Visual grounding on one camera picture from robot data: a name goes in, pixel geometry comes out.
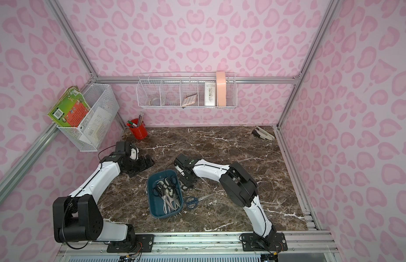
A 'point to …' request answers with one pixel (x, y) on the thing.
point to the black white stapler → (261, 132)
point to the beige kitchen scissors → (168, 192)
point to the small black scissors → (192, 187)
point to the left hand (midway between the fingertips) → (148, 163)
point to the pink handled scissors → (173, 201)
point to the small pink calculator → (189, 100)
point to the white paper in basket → (96, 126)
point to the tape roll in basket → (155, 102)
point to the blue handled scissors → (192, 202)
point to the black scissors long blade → (160, 190)
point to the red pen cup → (137, 127)
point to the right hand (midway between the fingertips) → (188, 180)
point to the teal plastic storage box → (156, 208)
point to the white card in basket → (210, 94)
